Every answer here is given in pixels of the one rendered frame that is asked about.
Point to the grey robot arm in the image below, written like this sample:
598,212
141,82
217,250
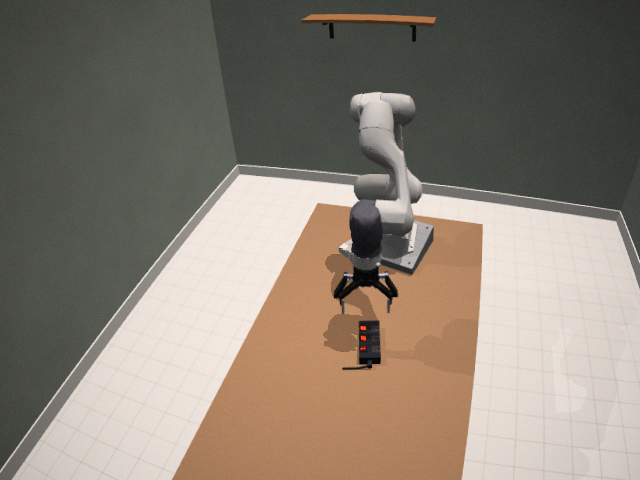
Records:
390,220

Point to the black power strip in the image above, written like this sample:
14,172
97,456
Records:
369,344

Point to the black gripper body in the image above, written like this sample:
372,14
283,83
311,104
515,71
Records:
365,274

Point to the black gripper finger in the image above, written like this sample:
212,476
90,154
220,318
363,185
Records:
393,292
347,290

